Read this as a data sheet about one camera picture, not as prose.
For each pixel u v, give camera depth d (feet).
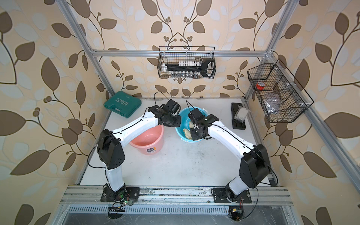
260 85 2.83
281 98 2.41
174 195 2.47
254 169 1.39
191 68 2.77
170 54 2.99
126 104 3.65
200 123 1.92
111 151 1.56
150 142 2.47
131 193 2.43
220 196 2.41
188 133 2.57
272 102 2.41
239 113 3.40
